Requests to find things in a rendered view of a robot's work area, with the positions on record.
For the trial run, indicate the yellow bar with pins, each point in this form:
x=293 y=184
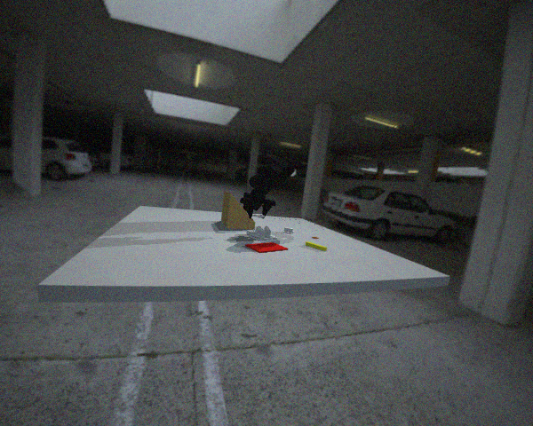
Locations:
x=310 y=244

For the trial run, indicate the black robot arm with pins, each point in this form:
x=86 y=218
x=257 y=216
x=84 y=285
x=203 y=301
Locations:
x=269 y=178

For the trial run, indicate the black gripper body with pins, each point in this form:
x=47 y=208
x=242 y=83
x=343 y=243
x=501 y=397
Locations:
x=259 y=197

